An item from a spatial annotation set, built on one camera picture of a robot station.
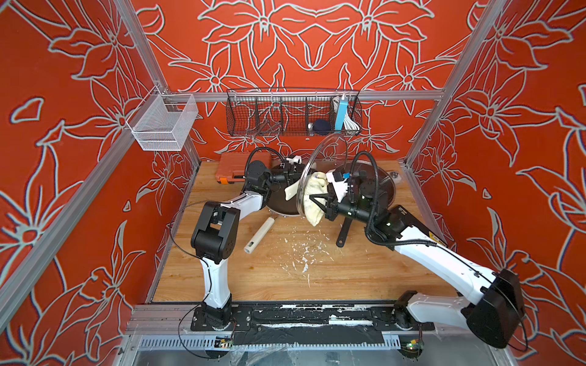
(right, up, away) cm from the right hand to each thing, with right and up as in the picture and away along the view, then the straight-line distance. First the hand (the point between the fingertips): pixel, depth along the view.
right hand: (307, 197), depth 68 cm
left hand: (+2, +6, +5) cm, 8 cm away
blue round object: (+8, +29, +28) cm, 41 cm away
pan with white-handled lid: (-6, -1, +3) cm, 7 cm away
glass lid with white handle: (+16, +19, +50) cm, 55 cm away
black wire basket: (-9, +36, +32) cm, 49 cm away
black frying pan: (+39, +7, +35) cm, 53 cm away
